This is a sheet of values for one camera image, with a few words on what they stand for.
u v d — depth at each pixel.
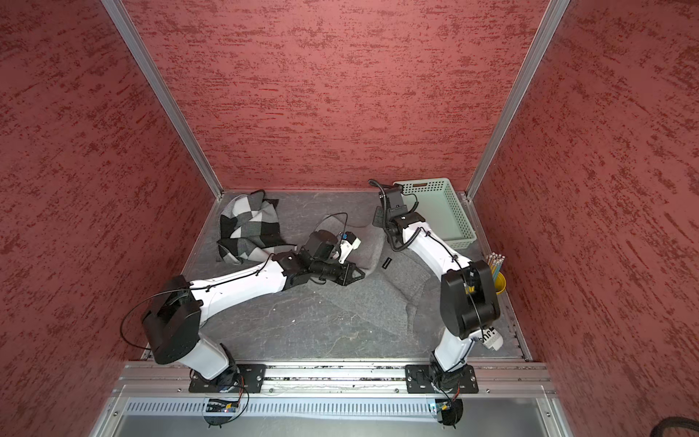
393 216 0.69
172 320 0.43
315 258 0.63
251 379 0.75
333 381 0.76
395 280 0.94
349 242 0.73
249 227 1.02
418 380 0.74
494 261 0.79
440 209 1.14
